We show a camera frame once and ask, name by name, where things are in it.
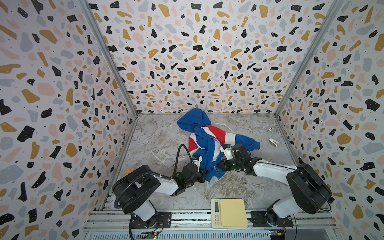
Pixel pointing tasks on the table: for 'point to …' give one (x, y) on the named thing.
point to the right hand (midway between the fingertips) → (214, 163)
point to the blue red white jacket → (206, 141)
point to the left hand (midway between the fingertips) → (210, 170)
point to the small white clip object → (273, 142)
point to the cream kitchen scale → (228, 213)
